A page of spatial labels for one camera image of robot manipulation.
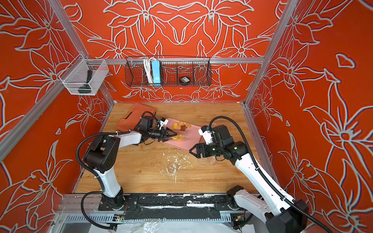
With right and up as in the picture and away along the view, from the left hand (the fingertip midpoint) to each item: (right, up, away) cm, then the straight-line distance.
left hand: (174, 136), depth 88 cm
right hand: (+12, -4, -16) cm, 20 cm away
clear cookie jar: (+4, 0, +1) cm, 4 cm away
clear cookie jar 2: (+23, -15, 0) cm, 28 cm away
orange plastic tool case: (-32, +10, +16) cm, 37 cm away
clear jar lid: (+17, -16, 0) cm, 24 cm away
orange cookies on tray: (+3, +6, +16) cm, 18 cm away
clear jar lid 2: (-1, -19, -2) cm, 20 cm away
